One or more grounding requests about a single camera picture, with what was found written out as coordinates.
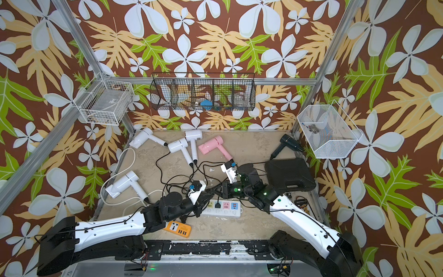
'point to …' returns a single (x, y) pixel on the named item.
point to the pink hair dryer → (214, 143)
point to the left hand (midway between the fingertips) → (213, 193)
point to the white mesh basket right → (331, 133)
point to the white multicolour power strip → (229, 208)
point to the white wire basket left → (108, 103)
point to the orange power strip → (180, 228)
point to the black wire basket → (203, 91)
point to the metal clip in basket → (313, 128)
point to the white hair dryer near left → (124, 182)
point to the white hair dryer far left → (143, 136)
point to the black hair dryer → (286, 141)
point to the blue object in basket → (206, 104)
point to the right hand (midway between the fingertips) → (212, 190)
